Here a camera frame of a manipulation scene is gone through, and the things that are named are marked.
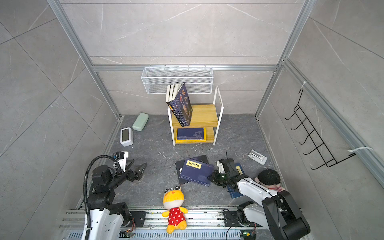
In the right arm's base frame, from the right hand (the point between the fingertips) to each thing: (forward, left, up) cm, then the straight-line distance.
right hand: (208, 176), depth 87 cm
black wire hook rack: (+8, -47, +31) cm, 57 cm away
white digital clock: (+27, +55, +4) cm, 61 cm away
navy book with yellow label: (+27, +10, +8) cm, 30 cm away
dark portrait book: (+30, +13, +31) cm, 44 cm away
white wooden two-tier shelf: (+24, +2, +20) cm, 31 cm away
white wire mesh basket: (+56, +4, +30) cm, 64 cm away
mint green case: (+44, +49, +2) cm, 66 cm away
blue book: (-10, -14, -1) cm, 17 cm away
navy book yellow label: (+2, +7, +1) cm, 8 cm away
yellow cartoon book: (+23, +10, +5) cm, 26 cm away
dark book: (+7, +17, +1) cm, 19 cm away
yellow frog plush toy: (-14, +19, +6) cm, 24 cm away
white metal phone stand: (+12, -33, 0) cm, 35 cm away
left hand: (+3, +37, +17) cm, 41 cm away
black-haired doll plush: (-5, -34, +6) cm, 34 cm away
